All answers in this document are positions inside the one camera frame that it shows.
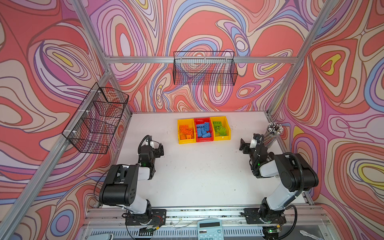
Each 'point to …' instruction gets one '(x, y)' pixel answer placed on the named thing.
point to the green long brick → (222, 131)
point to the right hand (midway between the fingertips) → (248, 142)
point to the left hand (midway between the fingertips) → (154, 144)
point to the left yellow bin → (191, 123)
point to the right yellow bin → (225, 124)
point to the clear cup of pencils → (274, 129)
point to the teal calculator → (210, 229)
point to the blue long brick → (200, 130)
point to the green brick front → (217, 124)
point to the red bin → (201, 121)
